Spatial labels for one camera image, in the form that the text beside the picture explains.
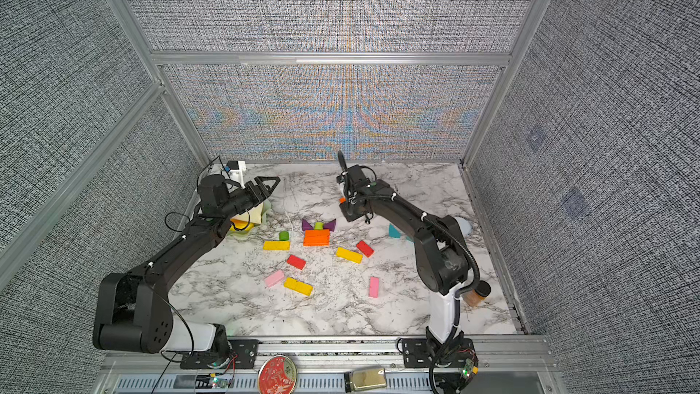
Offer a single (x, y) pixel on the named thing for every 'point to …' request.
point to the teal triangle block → (393, 232)
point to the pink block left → (273, 278)
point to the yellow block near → (298, 285)
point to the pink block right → (374, 287)
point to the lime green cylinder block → (318, 225)
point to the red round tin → (277, 375)
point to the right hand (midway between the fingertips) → (350, 202)
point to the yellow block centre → (350, 255)
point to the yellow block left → (276, 245)
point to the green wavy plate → (266, 207)
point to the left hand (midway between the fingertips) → (280, 180)
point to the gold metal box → (368, 378)
